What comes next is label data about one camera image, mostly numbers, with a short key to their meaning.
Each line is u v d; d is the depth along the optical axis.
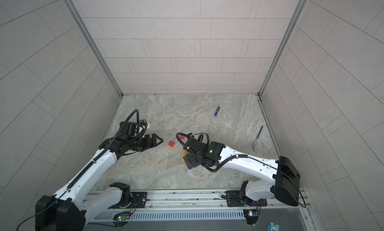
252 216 0.68
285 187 0.38
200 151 0.55
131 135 0.63
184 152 0.83
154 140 0.69
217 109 1.07
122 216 0.64
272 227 0.63
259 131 0.96
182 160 0.83
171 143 0.90
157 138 0.72
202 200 0.72
